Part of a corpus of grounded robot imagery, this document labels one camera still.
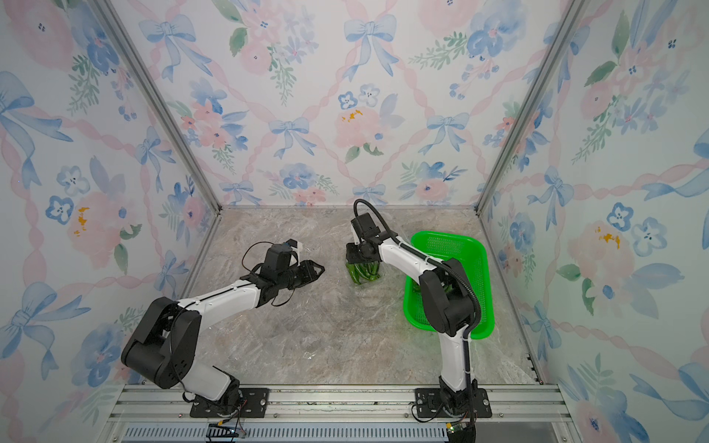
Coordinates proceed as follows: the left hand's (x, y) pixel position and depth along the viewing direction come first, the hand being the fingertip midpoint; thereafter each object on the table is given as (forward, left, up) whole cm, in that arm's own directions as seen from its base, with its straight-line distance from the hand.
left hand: (324, 268), depth 89 cm
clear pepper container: (+2, -14, -7) cm, 15 cm away
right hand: (+8, -9, -3) cm, 12 cm away
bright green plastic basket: (+13, -51, -9) cm, 53 cm away
